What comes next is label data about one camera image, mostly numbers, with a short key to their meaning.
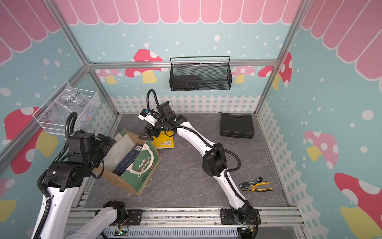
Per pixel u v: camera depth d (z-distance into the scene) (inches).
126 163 32.1
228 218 29.0
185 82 34.5
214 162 22.6
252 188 32.6
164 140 39.1
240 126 44.1
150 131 28.1
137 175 30.0
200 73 37.0
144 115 28.0
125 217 28.5
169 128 25.3
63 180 15.6
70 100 28.4
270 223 29.0
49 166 16.9
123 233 28.4
